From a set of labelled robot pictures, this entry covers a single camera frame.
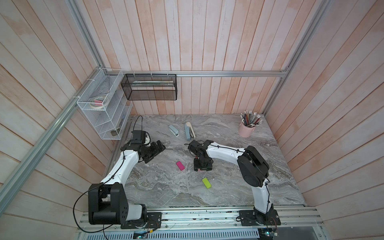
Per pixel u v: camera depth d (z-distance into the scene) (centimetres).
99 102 73
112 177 45
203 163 79
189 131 107
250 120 103
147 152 73
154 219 73
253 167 53
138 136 68
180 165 93
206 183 86
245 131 104
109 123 78
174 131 106
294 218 192
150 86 104
